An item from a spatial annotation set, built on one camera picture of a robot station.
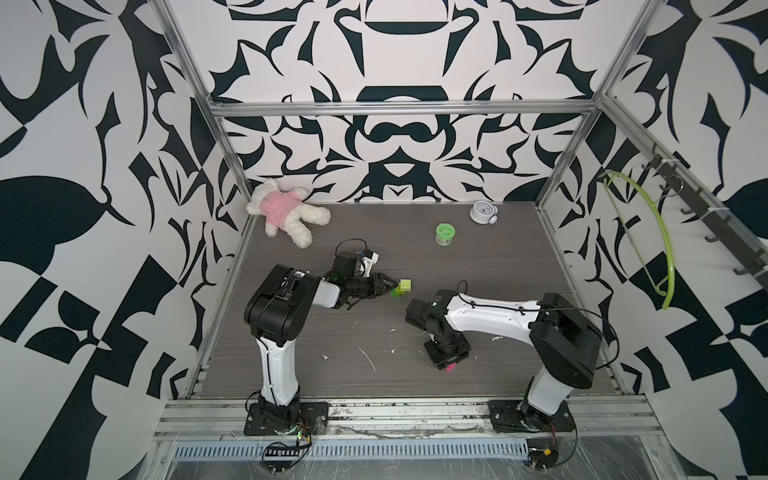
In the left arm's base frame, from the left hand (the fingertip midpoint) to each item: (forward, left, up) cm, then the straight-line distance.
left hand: (390, 284), depth 97 cm
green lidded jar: (+17, -19, +4) cm, 26 cm away
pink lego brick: (-26, -14, 0) cm, 30 cm away
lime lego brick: (-3, -4, +4) cm, 7 cm away
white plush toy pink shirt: (+26, +35, +9) cm, 45 cm away
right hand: (-24, -13, 0) cm, 28 cm away
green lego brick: (-4, -1, +1) cm, 4 cm away
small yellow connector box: (-46, -33, -3) cm, 57 cm away
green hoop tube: (-12, -60, +31) cm, 69 cm away
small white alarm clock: (+28, -37, +2) cm, 46 cm away
